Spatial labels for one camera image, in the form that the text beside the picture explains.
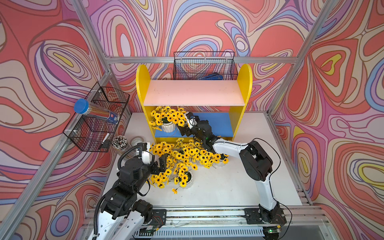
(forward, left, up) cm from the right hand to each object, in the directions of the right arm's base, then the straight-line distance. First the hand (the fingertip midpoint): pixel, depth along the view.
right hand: (183, 122), depth 90 cm
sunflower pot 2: (-20, 0, -4) cm, 20 cm away
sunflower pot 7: (-3, +10, +8) cm, 13 cm away
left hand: (-25, +10, +7) cm, 29 cm away
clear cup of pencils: (-14, +34, +1) cm, 37 cm away
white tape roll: (-1, +34, -16) cm, 38 cm away
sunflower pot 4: (-21, -19, -7) cm, 29 cm away
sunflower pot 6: (-32, 0, -3) cm, 32 cm away
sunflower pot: (-16, +11, -2) cm, 20 cm away
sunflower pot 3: (-22, -12, -6) cm, 25 cm away
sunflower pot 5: (-33, +12, -6) cm, 36 cm away
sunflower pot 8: (-5, +1, +10) cm, 12 cm away
